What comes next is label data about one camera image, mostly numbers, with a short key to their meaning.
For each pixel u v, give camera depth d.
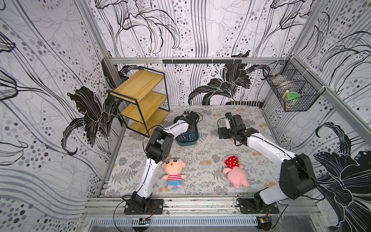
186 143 0.97
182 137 0.98
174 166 0.79
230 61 0.90
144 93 0.80
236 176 0.76
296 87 0.79
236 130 0.66
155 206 0.73
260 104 1.19
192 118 0.83
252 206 0.72
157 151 0.59
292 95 0.79
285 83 0.79
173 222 0.76
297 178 0.42
